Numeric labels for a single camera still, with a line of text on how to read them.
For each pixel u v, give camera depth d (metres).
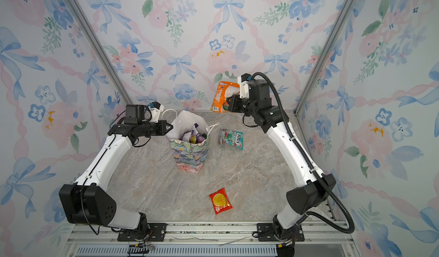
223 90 0.73
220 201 0.82
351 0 0.71
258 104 0.53
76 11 0.74
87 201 0.41
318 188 0.41
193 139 0.85
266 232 0.73
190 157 0.81
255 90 0.53
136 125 0.62
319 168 0.44
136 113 0.62
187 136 0.85
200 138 0.86
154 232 0.74
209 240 0.73
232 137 1.03
